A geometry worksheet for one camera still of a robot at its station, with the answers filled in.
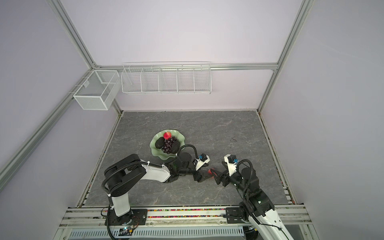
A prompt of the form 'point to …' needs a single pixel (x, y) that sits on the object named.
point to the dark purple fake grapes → (168, 144)
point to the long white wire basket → (166, 77)
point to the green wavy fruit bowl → (159, 153)
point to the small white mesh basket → (98, 90)
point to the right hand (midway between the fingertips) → (218, 167)
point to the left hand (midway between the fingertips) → (210, 172)
